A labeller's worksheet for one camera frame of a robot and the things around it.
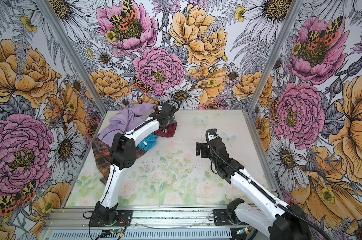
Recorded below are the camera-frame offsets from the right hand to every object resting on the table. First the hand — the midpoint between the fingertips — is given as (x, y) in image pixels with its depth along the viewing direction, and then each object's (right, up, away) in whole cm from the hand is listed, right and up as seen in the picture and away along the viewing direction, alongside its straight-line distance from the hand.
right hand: (204, 147), depth 82 cm
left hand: (-24, +14, +21) cm, 35 cm away
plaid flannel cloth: (-63, -5, +13) cm, 64 cm away
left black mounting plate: (-40, -33, -8) cm, 53 cm away
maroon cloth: (-20, +9, +26) cm, 34 cm away
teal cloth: (-34, 0, +17) cm, 38 cm away
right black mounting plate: (+7, -33, -8) cm, 35 cm away
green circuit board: (-43, -38, -10) cm, 58 cm away
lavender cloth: (-50, +15, +16) cm, 55 cm away
